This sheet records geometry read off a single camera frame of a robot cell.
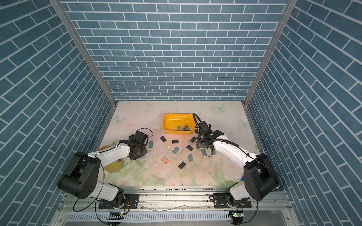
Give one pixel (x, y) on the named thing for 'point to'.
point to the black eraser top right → (193, 139)
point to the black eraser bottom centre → (181, 165)
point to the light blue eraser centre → (176, 149)
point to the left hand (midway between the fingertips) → (146, 153)
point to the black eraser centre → (189, 148)
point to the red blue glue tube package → (242, 178)
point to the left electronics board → (115, 215)
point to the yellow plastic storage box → (170, 121)
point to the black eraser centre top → (175, 141)
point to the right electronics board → (237, 216)
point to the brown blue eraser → (185, 127)
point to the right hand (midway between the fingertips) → (204, 142)
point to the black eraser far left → (163, 139)
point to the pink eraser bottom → (165, 160)
